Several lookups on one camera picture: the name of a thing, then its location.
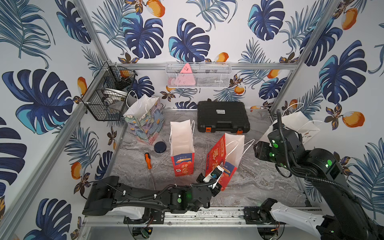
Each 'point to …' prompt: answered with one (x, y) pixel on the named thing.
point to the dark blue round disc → (160, 147)
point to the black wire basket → (105, 98)
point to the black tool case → (223, 116)
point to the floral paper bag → (145, 116)
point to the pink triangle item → (185, 77)
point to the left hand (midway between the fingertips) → (219, 170)
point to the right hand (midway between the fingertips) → (259, 146)
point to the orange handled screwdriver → (148, 160)
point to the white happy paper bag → (298, 122)
